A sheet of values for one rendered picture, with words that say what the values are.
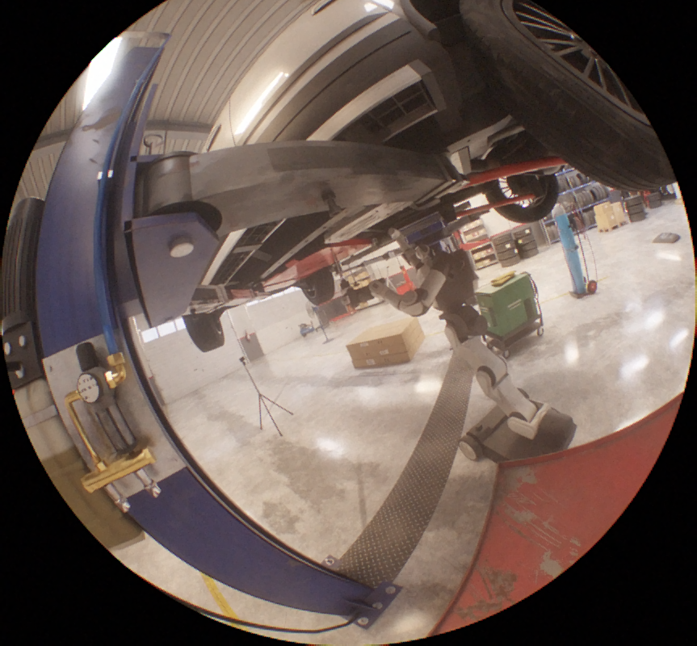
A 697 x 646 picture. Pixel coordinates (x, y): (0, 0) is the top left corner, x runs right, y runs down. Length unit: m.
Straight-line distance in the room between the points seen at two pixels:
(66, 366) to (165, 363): 8.97
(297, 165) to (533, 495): 0.67
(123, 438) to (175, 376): 9.04
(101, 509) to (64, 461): 0.12
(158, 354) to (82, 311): 8.97
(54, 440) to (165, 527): 0.27
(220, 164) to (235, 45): 3.18
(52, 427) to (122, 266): 0.38
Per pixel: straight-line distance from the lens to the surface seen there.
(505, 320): 2.34
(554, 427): 1.26
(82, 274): 0.51
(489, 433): 1.47
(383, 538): 1.39
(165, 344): 9.44
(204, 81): 3.62
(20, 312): 0.63
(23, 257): 0.68
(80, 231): 0.56
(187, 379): 9.44
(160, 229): 0.29
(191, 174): 0.32
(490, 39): 0.65
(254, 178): 0.31
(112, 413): 0.40
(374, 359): 3.45
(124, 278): 0.53
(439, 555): 1.33
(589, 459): 0.53
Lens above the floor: 1.28
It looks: 2 degrees down
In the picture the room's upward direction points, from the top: 22 degrees counter-clockwise
